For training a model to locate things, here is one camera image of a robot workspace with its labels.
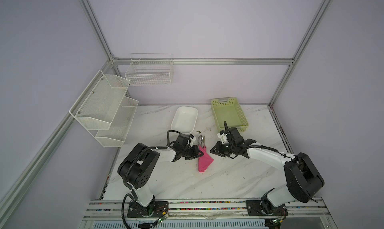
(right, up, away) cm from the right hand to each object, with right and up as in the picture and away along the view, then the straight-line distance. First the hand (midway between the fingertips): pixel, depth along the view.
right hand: (209, 151), depth 84 cm
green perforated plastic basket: (+18, +26, +33) cm, 46 cm away
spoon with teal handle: (-5, +5, +10) cm, 12 cm away
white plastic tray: (-16, +18, +25) cm, 35 cm away
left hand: (-4, -3, +5) cm, 7 cm away
